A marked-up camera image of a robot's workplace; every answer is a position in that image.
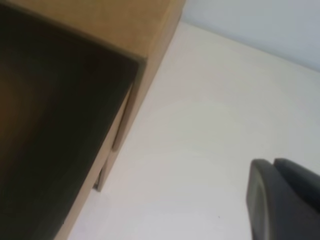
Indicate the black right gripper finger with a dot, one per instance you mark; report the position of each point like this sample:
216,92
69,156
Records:
283,201

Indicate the brown cardboard shoebox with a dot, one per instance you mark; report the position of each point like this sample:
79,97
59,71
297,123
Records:
73,76

